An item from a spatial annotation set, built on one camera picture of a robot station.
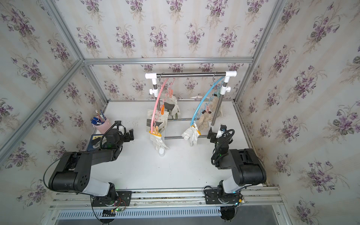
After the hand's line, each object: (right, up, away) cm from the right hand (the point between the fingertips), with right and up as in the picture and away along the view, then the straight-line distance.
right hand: (221, 129), depth 90 cm
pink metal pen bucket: (-80, 0, +4) cm, 80 cm away
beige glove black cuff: (-2, +16, +11) cm, 19 cm away
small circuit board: (-63, -41, -19) cm, 78 cm away
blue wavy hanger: (-1, +28, +29) cm, 41 cm away
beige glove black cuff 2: (-11, +6, +1) cm, 13 cm away
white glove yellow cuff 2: (-20, -2, -8) cm, 21 cm away
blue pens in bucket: (-83, +6, +6) cm, 83 cm away
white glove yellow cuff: (-40, -4, -13) cm, 42 cm away
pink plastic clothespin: (-10, +13, -8) cm, 18 cm away
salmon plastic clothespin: (-33, +23, -2) cm, 40 cm away
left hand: (-64, -1, +3) cm, 64 cm away
